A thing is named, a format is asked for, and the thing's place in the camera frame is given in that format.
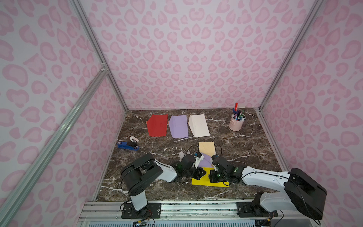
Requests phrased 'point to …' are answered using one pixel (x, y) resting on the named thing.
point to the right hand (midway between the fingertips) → (209, 179)
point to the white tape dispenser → (134, 139)
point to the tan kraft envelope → (207, 148)
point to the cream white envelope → (198, 125)
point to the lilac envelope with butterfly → (178, 126)
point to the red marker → (236, 106)
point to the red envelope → (157, 125)
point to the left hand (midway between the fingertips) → (207, 172)
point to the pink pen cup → (236, 121)
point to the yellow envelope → (205, 180)
